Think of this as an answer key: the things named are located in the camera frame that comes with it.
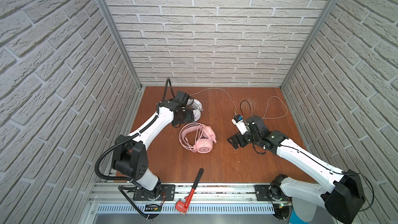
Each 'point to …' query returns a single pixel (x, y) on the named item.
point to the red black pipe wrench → (181, 206)
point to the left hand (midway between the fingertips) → (187, 117)
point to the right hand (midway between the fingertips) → (235, 134)
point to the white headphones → (197, 106)
